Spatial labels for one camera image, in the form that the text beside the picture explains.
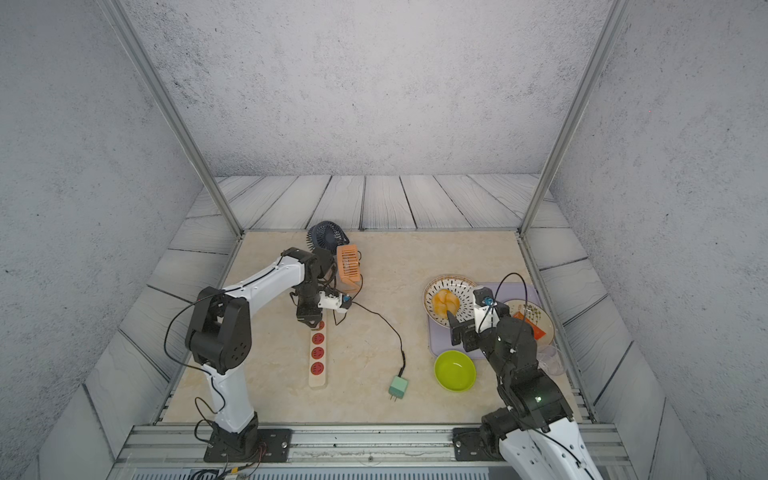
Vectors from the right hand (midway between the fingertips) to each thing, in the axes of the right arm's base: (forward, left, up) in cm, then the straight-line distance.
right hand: (470, 306), depth 71 cm
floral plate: (+11, -26, -24) cm, 37 cm away
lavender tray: (+3, +5, -24) cm, 25 cm away
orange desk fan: (+25, +34, -15) cm, 44 cm away
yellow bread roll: (+15, +2, -21) cm, 25 cm away
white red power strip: (-3, +40, -21) cm, 46 cm away
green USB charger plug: (-11, +17, -23) cm, 31 cm away
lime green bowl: (-6, +1, -23) cm, 24 cm away
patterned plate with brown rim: (+21, -3, -22) cm, 31 cm away
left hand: (+8, +42, -19) cm, 47 cm away
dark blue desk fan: (+38, +43, -14) cm, 59 cm away
